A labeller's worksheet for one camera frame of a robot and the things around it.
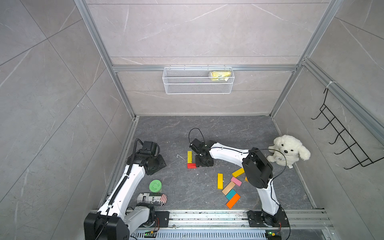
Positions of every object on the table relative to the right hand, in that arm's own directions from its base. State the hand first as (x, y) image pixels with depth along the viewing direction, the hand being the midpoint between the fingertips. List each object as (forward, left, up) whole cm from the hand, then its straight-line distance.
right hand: (201, 164), depth 92 cm
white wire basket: (+48, +1, +29) cm, 56 cm away
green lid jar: (-14, +26, +4) cm, 30 cm away
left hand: (-4, +22, +11) cm, 25 cm away
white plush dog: (0, -47, +15) cm, 49 cm away
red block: (-1, +6, 0) cm, 6 cm away
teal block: (-18, -16, 0) cm, 24 cm away
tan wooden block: (-15, -15, +1) cm, 21 cm away
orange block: (-22, -15, -1) cm, 27 cm away
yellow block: (+5, +8, 0) cm, 9 cm away
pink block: (-12, -19, +2) cm, 23 cm away
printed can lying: (-21, +25, +3) cm, 33 cm away
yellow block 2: (-11, -11, -1) cm, 15 cm away
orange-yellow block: (-21, -15, +31) cm, 40 cm away
